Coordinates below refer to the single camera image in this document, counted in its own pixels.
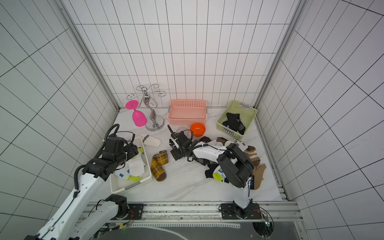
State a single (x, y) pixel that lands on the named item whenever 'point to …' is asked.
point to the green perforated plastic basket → (246, 114)
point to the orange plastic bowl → (198, 129)
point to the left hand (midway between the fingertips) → (131, 152)
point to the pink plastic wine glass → (139, 118)
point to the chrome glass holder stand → (157, 122)
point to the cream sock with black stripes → (151, 140)
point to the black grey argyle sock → (212, 165)
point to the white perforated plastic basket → (118, 184)
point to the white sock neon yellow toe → (218, 174)
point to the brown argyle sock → (219, 139)
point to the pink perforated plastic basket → (187, 112)
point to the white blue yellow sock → (124, 173)
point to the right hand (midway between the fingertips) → (179, 146)
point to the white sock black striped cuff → (136, 166)
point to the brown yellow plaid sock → (157, 168)
